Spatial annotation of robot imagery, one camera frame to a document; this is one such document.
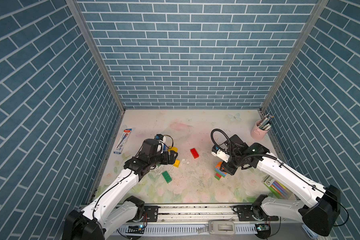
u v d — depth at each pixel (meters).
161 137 0.72
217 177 0.85
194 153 0.94
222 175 0.78
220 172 0.76
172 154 0.72
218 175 0.80
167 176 0.85
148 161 0.60
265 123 0.96
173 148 0.96
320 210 0.38
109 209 0.44
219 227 0.68
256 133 0.99
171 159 0.71
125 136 1.03
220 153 0.69
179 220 0.73
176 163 0.88
